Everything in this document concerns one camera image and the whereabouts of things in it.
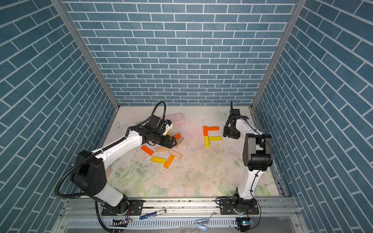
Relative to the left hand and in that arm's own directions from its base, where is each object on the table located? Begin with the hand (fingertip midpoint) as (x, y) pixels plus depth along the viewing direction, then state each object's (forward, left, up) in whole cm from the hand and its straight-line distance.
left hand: (174, 142), depth 85 cm
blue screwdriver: (-35, +11, -11) cm, 38 cm away
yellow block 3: (-6, +11, -12) cm, 17 cm away
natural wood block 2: (-2, 0, -12) cm, 12 cm away
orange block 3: (+12, -1, -11) cm, 16 cm away
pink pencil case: (+27, +2, -10) cm, 29 cm away
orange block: (+17, -21, -12) cm, 29 cm away
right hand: (+10, -36, -7) cm, 39 cm away
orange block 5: (-7, +4, -13) cm, 15 cm away
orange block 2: (+20, -27, -12) cm, 35 cm away
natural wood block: (+1, +10, -11) cm, 14 cm away
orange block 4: (+1, +19, -12) cm, 23 cm away
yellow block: (+10, -28, -11) cm, 32 cm away
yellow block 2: (+7, -21, -11) cm, 24 cm away
